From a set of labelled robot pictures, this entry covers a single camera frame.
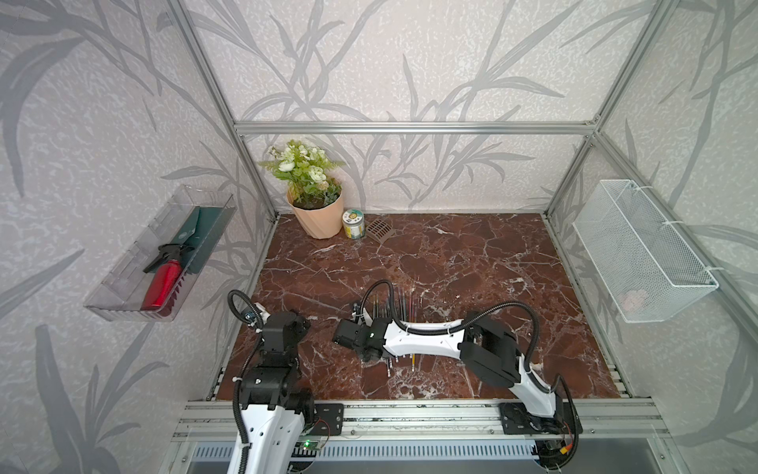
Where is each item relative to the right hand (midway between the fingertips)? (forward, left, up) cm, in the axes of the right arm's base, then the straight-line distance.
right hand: (365, 337), depth 88 cm
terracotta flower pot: (+37, +17, +11) cm, 42 cm away
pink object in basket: (0, -68, +21) cm, 71 cm away
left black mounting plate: (-21, +8, +1) cm, 23 cm away
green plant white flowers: (+45, +19, +28) cm, 56 cm away
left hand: (0, +19, +14) cm, 23 cm away
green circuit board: (-27, +13, -1) cm, 30 cm away
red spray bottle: (0, +38, +36) cm, 52 cm away
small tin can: (+41, +6, +8) cm, 42 cm away
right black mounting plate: (-22, -39, +1) cm, 45 cm away
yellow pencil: (-7, -14, +1) cm, 16 cm away
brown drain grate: (+41, -3, +2) cm, 41 cm away
